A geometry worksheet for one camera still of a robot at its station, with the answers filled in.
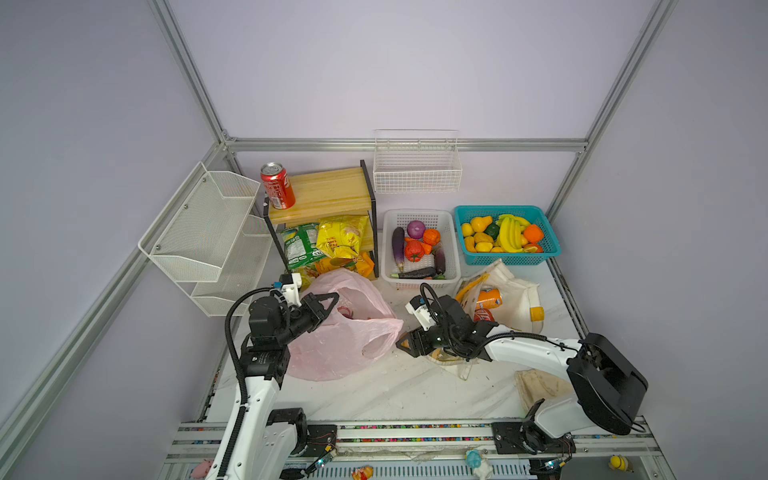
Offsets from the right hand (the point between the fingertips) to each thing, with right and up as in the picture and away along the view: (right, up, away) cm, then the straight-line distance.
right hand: (402, 341), depth 82 cm
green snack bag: (-31, +27, +8) cm, 42 cm away
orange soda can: (+28, +10, +11) cm, 32 cm away
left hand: (-16, +14, -9) cm, 23 cm away
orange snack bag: (-13, +21, +19) cm, 31 cm away
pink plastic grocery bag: (-11, +6, -14) cm, 19 cm away
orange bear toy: (-10, -27, -14) cm, 31 cm away
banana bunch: (+41, +33, +26) cm, 58 cm away
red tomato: (+5, +26, +24) cm, 36 cm away
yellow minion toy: (+51, -25, -13) cm, 58 cm away
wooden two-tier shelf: (-17, +42, +2) cm, 45 cm away
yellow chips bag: (-17, +30, +5) cm, 35 cm away
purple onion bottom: (-18, +6, +12) cm, 22 cm away
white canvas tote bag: (+35, +9, +4) cm, 37 cm away
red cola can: (+25, +6, +7) cm, 26 cm away
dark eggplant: (-1, +28, +29) cm, 40 cm away
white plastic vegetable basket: (+14, +21, +22) cm, 34 cm away
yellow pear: (+31, +37, +32) cm, 58 cm away
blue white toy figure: (+17, -25, -15) cm, 34 cm away
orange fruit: (+50, +33, +27) cm, 65 cm away
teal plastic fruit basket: (+30, +27, +28) cm, 49 cm away
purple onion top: (+6, +35, +31) cm, 47 cm away
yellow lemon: (+27, +35, +33) cm, 55 cm away
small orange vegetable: (+12, +31, +29) cm, 44 cm away
